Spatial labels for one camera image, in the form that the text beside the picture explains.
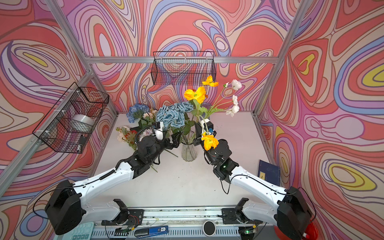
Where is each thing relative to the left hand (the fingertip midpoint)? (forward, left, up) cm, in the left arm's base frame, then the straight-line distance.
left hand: (175, 131), depth 76 cm
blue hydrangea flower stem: (+31, +33, -16) cm, 48 cm away
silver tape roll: (0, +44, +7) cm, 45 cm away
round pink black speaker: (-40, -16, -21) cm, 48 cm away
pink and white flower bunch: (+13, +38, -21) cm, 45 cm away
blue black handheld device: (-41, +13, -20) cm, 48 cm away
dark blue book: (-12, -54, -25) cm, 61 cm away
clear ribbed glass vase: (-2, -6, -19) cm, 20 cm away
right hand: (-2, -10, +7) cm, 13 cm away
